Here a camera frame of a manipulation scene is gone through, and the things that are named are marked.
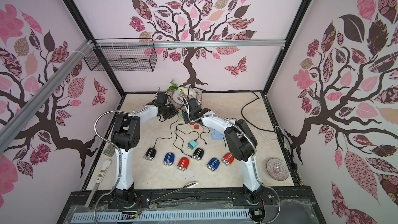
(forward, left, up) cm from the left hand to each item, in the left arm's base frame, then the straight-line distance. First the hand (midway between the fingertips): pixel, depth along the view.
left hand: (178, 113), depth 105 cm
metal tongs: (-45, -8, -2) cm, 46 cm away
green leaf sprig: (+24, +6, +3) cm, 25 cm away
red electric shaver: (-32, -31, +1) cm, 45 cm away
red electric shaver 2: (-35, -6, 0) cm, 35 cm away
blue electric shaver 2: (-36, -23, +1) cm, 42 cm away
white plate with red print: (+14, -7, +6) cm, 17 cm away
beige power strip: (-11, -13, +1) cm, 17 cm away
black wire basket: (+19, +33, +31) cm, 49 cm away
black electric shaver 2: (-29, +13, +1) cm, 32 cm away
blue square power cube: (-17, -25, 0) cm, 30 cm away
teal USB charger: (-23, -10, 0) cm, 26 cm away
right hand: (-5, -8, +8) cm, 12 cm away
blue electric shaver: (-32, +2, +1) cm, 32 cm away
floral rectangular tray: (+18, -15, -2) cm, 23 cm away
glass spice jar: (-27, +36, +2) cm, 46 cm away
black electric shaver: (-29, -14, +1) cm, 32 cm away
